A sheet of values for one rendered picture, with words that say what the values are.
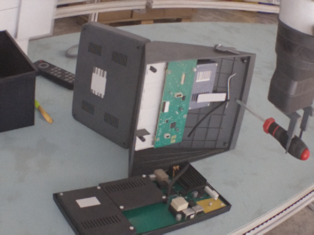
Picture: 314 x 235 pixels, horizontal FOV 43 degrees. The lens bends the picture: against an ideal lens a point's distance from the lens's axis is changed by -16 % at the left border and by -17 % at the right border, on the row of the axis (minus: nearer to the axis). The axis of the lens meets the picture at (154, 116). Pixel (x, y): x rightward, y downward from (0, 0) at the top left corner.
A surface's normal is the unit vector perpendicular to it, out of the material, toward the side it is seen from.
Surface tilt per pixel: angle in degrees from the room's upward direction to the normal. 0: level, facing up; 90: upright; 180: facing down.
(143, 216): 0
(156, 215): 0
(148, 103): 90
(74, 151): 0
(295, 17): 94
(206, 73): 90
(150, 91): 90
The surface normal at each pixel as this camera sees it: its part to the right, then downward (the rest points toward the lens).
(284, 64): -0.84, 0.38
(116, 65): -0.59, 0.32
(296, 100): 0.55, 0.48
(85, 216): 0.14, -0.86
